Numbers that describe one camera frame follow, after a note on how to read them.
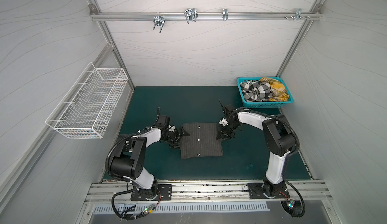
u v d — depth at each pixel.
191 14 0.77
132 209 0.72
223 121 0.91
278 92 1.04
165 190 0.73
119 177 0.46
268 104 1.02
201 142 0.87
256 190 0.74
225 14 0.78
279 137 0.51
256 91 1.08
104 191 0.75
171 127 0.81
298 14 0.77
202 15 0.79
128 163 0.45
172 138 0.79
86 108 0.69
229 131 0.82
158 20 0.79
